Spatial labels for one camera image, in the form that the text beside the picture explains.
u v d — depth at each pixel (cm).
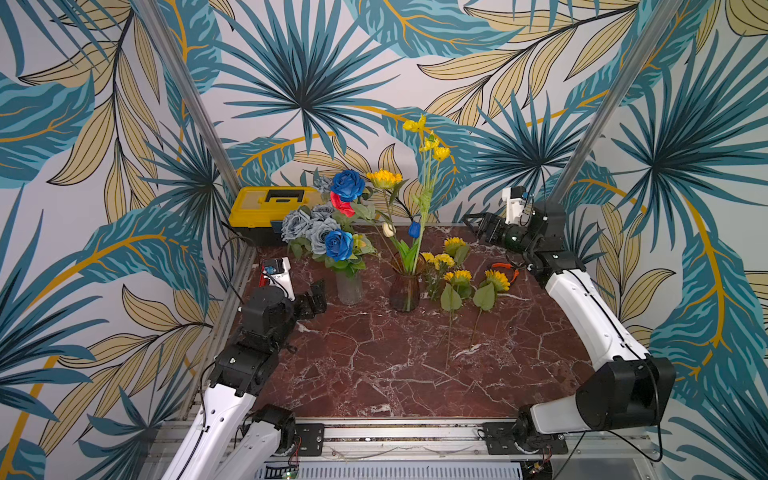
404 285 96
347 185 65
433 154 74
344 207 71
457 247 106
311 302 63
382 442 75
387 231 80
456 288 99
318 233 69
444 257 103
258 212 100
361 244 59
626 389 41
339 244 55
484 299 96
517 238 65
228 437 44
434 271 105
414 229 80
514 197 69
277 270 58
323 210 79
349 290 91
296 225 72
